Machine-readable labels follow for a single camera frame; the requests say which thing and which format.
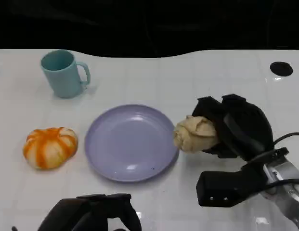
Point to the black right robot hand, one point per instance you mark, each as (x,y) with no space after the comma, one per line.
(245,125)

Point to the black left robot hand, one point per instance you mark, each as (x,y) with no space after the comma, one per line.
(86,214)

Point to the beige towel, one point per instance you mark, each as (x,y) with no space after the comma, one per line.
(195,134)

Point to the black table grommet hole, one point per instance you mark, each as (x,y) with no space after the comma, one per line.
(281,69)

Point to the orange and white bread roll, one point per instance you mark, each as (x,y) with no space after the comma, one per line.
(50,148)

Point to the lilac plate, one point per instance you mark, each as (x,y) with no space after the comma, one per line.
(131,143)

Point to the pale green mug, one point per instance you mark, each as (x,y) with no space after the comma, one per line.
(63,74)

